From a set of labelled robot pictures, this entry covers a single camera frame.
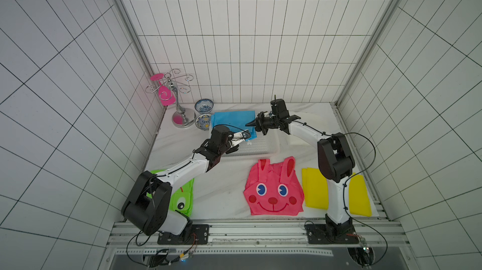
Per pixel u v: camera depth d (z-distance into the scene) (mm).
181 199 801
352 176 561
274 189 845
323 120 1124
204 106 1175
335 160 542
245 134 746
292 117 756
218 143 648
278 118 780
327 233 671
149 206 421
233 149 765
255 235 743
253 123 859
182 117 1115
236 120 929
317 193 831
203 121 1089
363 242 710
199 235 728
